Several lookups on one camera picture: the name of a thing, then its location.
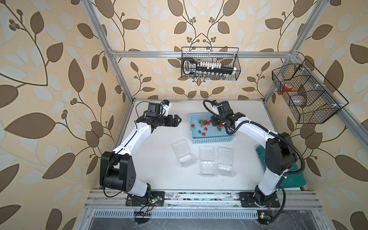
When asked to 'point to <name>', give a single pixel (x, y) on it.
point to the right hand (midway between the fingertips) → (214, 117)
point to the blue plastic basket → (202, 132)
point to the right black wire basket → (312, 98)
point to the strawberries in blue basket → (204, 122)
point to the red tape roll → (288, 87)
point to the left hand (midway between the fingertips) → (172, 117)
